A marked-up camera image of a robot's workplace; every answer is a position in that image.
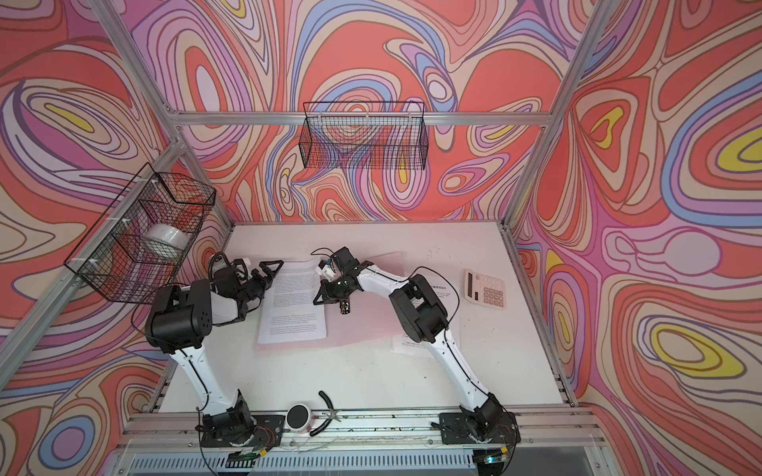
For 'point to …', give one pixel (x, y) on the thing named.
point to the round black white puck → (298, 417)
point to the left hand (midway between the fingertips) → (283, 268)
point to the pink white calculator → (484, 290)
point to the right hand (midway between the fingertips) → (319, 306)
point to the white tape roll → (167, 241)
